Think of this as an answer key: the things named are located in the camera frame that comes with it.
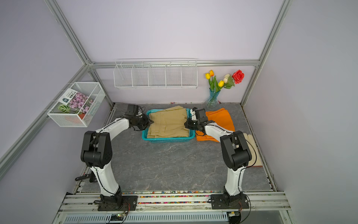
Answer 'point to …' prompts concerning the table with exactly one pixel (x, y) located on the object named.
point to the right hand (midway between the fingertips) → (184, 122)
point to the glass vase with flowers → (212, 103)
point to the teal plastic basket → (145, 133)
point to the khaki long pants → (168, 122)
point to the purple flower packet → (72, 101)
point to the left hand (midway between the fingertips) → (154, 121)
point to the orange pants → (220, 117)
